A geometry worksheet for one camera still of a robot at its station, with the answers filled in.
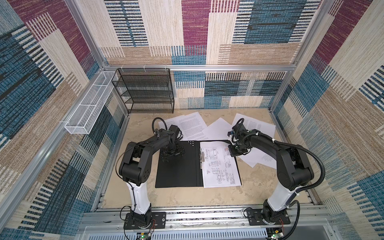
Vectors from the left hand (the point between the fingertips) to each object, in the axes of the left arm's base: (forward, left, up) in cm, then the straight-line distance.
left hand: (177, 156), depth 95 cm
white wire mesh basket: (+2, +40, +34) cm, 53 cm away
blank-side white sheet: (+20, -28, -1) cm, 34 cm away
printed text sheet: (+25, -15, -1) cm, 29 cm away
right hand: (-2, -34, +3) cm, 34 cm away
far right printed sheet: (+25, -53, 0) cm, 59 cm away
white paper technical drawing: (-8, -25, -1) cm, 26 cm away
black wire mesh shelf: (+45, +25, +16) cm, 54 cm away
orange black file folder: (-9, -4, -2) cm, 10 cm away
